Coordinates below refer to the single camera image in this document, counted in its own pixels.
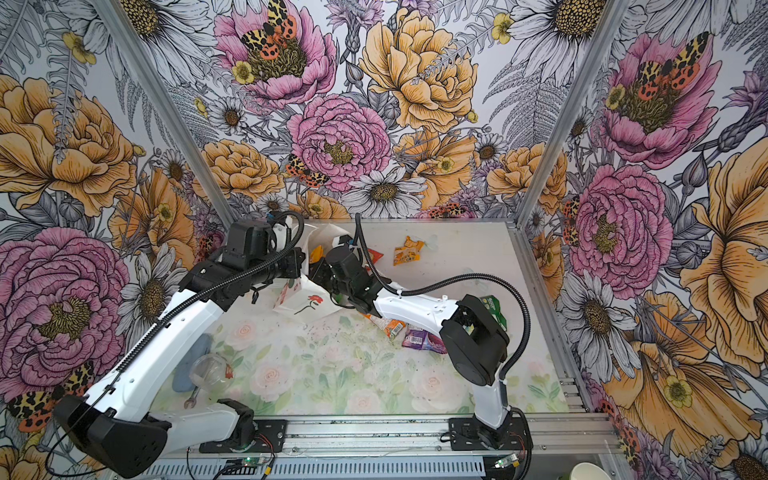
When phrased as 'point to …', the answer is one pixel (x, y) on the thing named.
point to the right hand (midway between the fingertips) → (305, 276)
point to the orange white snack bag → (390, 327)
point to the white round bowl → (588, 471)
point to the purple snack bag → (420, 338)
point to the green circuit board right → (505, 461)
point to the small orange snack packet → (410, 252)
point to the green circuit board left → (254, 461)
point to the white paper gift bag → (301, 297)
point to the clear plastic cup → (211, 373)
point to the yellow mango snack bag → (317, 254)
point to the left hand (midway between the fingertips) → (302, 265)
